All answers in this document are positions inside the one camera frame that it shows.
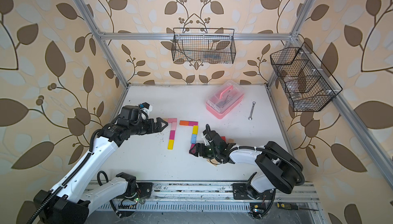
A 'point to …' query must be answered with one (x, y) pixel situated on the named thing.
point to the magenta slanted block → (192, 146)
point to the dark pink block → (172, 135)
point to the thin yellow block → (171, 144)
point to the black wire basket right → (309, 85)
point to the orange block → (183, 122)
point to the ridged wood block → (213, 161)
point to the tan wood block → (231, 140)
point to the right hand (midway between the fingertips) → (193, 152)
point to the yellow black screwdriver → (292, 206)
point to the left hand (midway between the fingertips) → (158, 123)
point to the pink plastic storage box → (224, 99)
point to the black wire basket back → (203, 45)
